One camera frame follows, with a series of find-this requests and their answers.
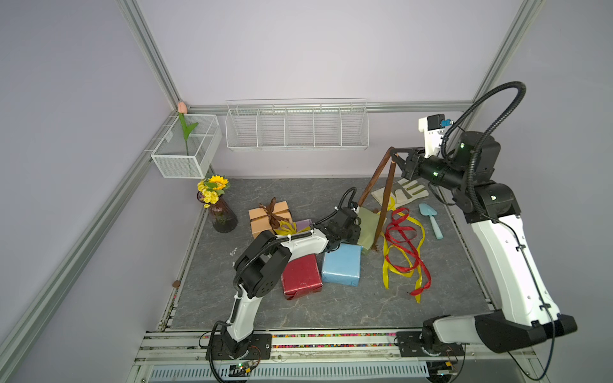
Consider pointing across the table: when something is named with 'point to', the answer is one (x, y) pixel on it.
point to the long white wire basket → (337, 124)
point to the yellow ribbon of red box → (397, 259)
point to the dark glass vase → (223, 216)
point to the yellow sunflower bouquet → (211, 189)
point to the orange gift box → (267, 218)
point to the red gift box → (302, 277)
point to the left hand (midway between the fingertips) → (357, 229)
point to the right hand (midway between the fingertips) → (392, 150)
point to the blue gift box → (342, 265)
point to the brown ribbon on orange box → (273, 217)
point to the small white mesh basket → (189, 147)
